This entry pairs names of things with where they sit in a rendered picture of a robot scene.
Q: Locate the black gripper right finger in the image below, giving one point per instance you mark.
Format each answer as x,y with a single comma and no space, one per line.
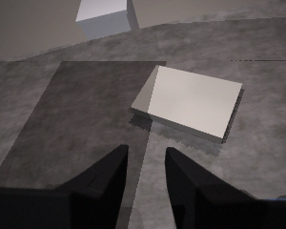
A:
201,200

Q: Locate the beige rectangular block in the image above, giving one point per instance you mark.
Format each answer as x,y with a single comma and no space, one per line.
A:
193,103

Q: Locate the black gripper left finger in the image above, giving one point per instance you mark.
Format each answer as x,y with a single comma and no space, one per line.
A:
90,200

